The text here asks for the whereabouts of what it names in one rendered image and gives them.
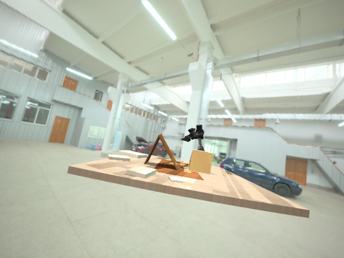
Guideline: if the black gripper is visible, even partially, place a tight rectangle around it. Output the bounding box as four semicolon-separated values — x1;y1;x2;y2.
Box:
181;131;199;142

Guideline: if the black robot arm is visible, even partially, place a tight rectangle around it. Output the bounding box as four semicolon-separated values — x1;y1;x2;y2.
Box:
188;125;205;151

